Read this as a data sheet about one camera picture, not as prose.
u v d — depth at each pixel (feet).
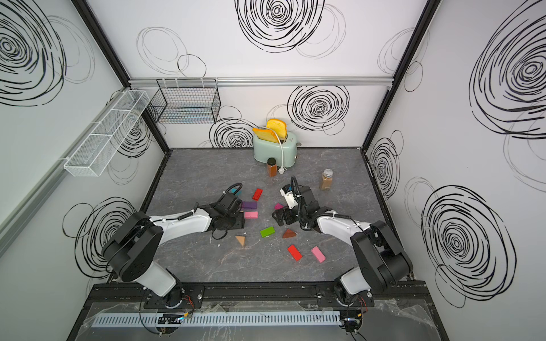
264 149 3.54
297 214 2.70
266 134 3.33
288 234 2.85
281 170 3.48
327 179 3.16
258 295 2.47
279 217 2.60
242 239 2.80
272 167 3.36
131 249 1.47
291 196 2.64
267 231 2.92
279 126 3.35
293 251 2.76
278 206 3.18
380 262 1.42
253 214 3.05
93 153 2.37
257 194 3.34
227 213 2.33
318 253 2.72
